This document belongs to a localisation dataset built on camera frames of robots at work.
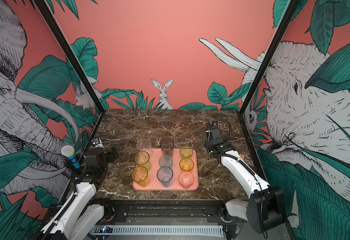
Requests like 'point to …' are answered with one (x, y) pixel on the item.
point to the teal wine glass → (165, 160)
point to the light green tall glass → (142, 158)
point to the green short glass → (186, 152)
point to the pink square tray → (176, 172)
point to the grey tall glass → (165, 174)
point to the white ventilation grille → (159, 230)
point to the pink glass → (186, 179)
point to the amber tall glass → (139, 175)
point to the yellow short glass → (186, 164)
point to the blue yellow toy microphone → (68, 151)
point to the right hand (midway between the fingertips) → (213, 136)
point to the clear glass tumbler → (144, 144)
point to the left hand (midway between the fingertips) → (104, 147)
